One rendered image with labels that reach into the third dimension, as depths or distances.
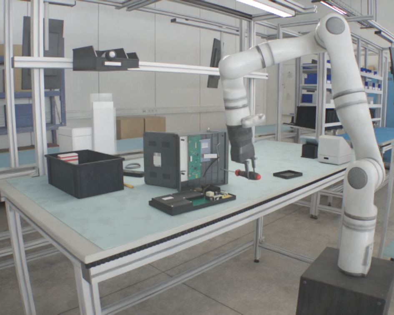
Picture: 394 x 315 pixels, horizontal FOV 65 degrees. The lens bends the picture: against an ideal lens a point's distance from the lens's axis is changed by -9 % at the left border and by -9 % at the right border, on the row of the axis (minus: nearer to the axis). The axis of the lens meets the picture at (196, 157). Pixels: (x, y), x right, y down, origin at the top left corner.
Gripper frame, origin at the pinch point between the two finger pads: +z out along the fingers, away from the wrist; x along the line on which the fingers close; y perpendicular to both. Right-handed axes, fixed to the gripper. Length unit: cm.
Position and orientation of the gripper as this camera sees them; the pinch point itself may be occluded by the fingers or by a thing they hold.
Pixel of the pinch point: (251, 178)
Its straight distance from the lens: 107.7
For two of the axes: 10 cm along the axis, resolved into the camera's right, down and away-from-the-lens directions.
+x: -7.3, 3.3, -6.0
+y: -6.7, -1.3, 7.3
